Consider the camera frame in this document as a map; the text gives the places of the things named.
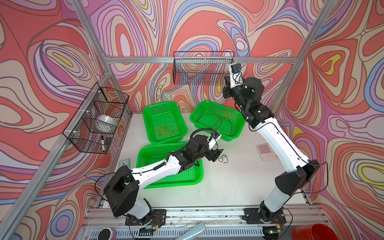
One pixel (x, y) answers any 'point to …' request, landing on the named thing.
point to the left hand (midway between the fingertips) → (218, 143)
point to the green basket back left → (155, 114)
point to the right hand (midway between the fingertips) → (226, 80)
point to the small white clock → (125, 162)
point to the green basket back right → (227, 122)
